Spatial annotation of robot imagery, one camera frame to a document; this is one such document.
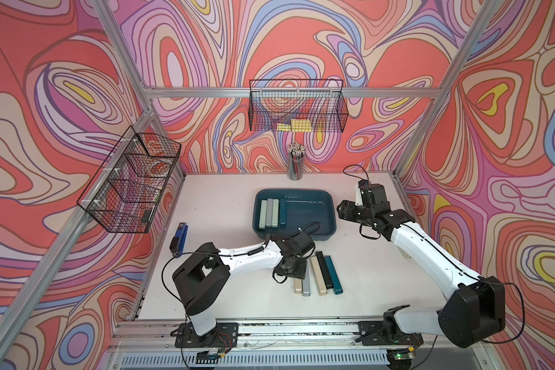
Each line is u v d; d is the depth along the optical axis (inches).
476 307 15.5
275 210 40.0
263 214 39.2
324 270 34.3
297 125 32.4
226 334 28.6
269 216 38.8
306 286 32.1
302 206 41.4
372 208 24.2
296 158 42.0
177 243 36.5
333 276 33.0
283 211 40.0
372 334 27.8
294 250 26.1
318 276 33.1
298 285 31.7
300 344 28.6
